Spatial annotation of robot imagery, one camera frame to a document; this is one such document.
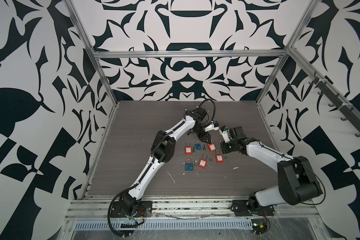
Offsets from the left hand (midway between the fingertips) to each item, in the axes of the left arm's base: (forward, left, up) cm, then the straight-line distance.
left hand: (210, 138), depth 96 cm
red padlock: (-5, 0, -2) cm, 5 cm away
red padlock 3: (-16, +7, -2) cm, 17 cm away
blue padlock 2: (-17, +15, -3) cm, 22 cm away
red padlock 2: (-6, +14, -3) cm, 16 cm away
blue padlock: (-3, +8, -4) cm, 9 cm away
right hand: (-5, -7, +1) cm, 9 cm away
